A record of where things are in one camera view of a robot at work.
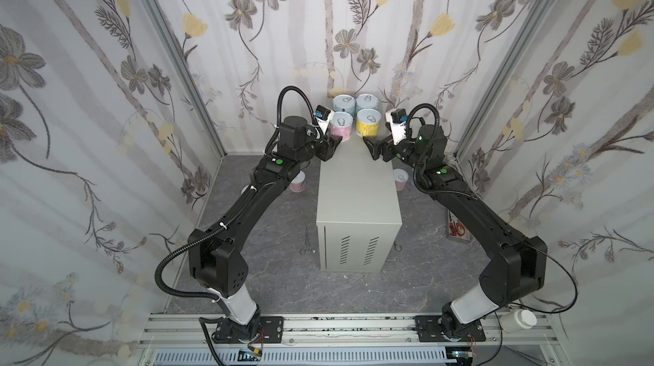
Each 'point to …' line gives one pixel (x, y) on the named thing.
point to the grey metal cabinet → (358, 215)
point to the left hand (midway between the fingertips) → (331, 126)
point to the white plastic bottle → (518, 320)
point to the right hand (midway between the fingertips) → (379, 122)
